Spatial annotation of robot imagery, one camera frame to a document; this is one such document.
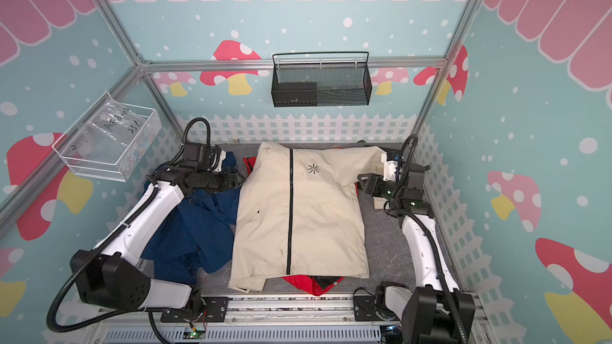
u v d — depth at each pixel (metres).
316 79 0.98
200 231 0.81
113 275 0.42
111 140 0.71
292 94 0.85
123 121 0.74
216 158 0.70
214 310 0.74
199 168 0.63
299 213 0.90
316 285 0.77
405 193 0.61
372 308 0.74
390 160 0.70
